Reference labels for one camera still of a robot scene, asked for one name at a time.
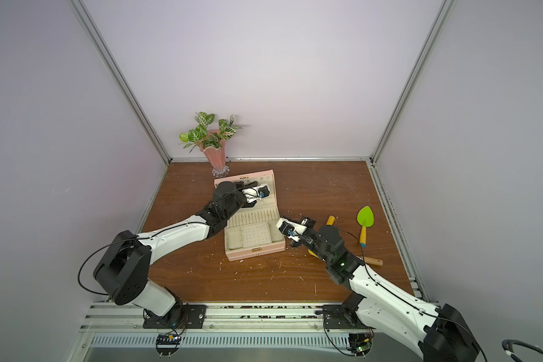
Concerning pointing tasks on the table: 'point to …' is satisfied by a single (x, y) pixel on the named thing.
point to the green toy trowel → (365, 219)
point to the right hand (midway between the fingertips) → (290, 208)
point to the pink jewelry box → (256, 229)
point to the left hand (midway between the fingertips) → (253, 179)
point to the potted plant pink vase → (213, 142)
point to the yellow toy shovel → (330, 221)
